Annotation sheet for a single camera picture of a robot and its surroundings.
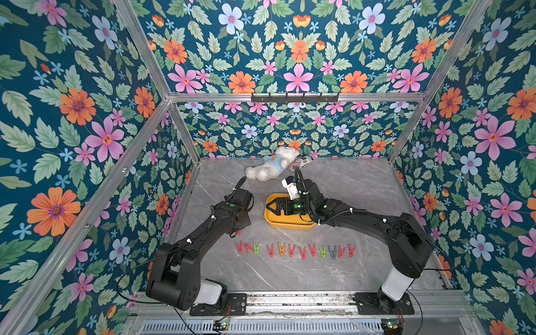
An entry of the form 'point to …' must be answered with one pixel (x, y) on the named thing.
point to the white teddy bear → (271, 165)
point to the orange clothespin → (282, 249)
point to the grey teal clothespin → (332, 253)
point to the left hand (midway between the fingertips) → (243, 223)
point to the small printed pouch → (300, 162)
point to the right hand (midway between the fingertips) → (273, 205)
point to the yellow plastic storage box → (285, 222)
